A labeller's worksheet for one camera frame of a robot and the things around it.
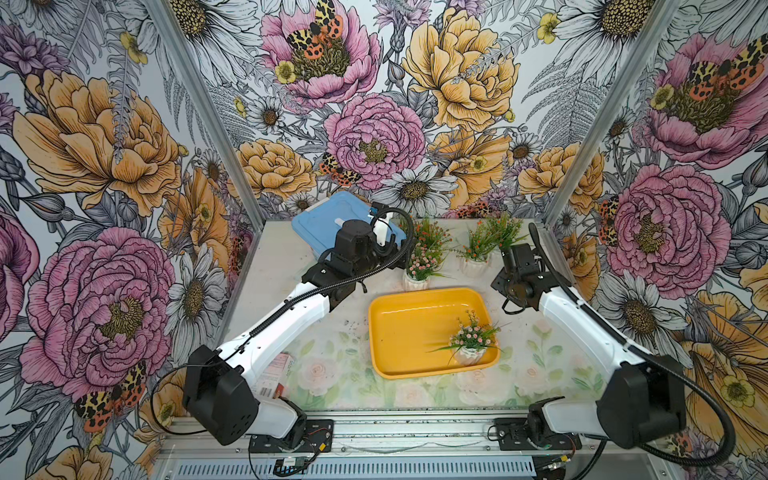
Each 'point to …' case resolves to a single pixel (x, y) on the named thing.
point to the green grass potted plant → (504, 231)
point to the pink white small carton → (276, 373)
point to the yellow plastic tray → (404, 326)
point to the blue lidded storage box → (398, 235)
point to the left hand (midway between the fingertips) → (397, 245)
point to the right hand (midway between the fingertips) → (503, 290)
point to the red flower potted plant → (429, 234)
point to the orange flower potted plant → (474, 256)
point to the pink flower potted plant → (470, 339)
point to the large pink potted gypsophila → (422, 268)
